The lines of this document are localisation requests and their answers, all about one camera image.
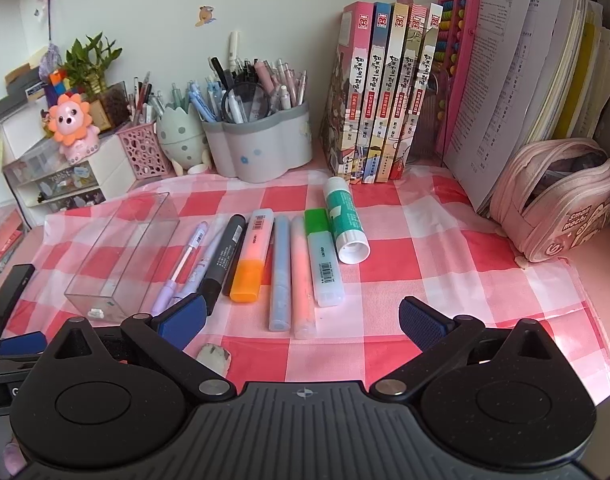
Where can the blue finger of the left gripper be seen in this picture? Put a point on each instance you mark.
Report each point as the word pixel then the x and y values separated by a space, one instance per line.
pixel 23 345

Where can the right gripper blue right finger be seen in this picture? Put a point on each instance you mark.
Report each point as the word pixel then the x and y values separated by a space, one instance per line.
pixel 443 342

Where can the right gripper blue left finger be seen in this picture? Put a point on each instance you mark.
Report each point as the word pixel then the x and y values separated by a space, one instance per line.
pixel 159 341

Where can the purple slim gel pen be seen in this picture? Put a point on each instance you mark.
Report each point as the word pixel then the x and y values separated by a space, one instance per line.
pixel 169 288

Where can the white eraser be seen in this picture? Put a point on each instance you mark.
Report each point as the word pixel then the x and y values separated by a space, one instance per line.
pixel 215 358

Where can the clear plastic organizer box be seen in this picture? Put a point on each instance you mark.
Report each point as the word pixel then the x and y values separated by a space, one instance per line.
pixel 112 281

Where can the black permanent marker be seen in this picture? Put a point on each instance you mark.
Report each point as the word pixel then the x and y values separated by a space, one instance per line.
pixel 218 269

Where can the orange cap highlighter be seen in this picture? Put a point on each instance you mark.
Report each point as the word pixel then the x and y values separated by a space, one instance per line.
pixel 249 272

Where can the green cap highlighter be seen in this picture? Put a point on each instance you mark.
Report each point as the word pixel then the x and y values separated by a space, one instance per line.
pixel 325 271

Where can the blue highlighter pen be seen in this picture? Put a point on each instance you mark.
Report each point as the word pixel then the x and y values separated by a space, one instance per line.
pixel 280 294

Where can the green white glue stick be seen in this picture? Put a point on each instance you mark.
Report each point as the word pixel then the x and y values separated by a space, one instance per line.
pixel 349 237

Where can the peach pink highlighter pen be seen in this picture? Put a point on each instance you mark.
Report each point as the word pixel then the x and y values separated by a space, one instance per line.
pixel 303 308

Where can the black smartphone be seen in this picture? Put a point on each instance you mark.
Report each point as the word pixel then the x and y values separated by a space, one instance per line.
pixel 11 290

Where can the red white checkered cloth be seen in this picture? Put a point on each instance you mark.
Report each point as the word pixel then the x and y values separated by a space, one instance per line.
pixel 425 239

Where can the white mini drawer unit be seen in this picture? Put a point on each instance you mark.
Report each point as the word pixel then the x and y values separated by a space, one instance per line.
pixel 44 182

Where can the pink pencil case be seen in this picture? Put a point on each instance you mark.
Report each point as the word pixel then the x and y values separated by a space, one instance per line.
pixel 554 195

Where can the pink perforated pen cup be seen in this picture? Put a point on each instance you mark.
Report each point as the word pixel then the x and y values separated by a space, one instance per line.
pixel 143 152

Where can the green eggshell pen holder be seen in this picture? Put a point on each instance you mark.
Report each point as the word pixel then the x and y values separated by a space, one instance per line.
pixel 182 138

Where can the grey white flower pen holder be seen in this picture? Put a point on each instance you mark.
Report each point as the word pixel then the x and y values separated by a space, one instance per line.
pixel 257 152

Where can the pink lion toy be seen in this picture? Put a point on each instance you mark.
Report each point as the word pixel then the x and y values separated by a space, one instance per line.
pixel 73 128

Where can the yellow spine comic book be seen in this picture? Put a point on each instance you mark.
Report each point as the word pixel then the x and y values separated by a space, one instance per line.
pixel 389 79

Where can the black magnifying glass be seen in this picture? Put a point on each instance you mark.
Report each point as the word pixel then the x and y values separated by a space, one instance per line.
pixel 245 102

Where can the black box on top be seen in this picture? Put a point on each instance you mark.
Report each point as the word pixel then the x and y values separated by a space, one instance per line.
pixel 20 92

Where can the colourful rubik cube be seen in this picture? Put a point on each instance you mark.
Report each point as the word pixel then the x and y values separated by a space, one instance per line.
pixel 57 85

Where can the pink striped comic book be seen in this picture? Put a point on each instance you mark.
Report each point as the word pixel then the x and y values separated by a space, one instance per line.
pixel 415 33

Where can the green bamboo plant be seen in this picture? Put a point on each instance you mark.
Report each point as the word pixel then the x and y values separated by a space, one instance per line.
pixel 85 64

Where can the stack of paper documents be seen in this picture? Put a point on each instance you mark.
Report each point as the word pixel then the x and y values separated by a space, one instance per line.
pixel 522 61

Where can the blue spine comic book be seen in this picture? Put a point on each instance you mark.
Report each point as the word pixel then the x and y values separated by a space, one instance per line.
pixel 370 142

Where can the pink abacus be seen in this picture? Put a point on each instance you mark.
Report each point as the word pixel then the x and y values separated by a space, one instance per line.
pixel 457 30

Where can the white spine comic book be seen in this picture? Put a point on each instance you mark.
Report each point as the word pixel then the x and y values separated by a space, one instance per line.
pixel 423 73

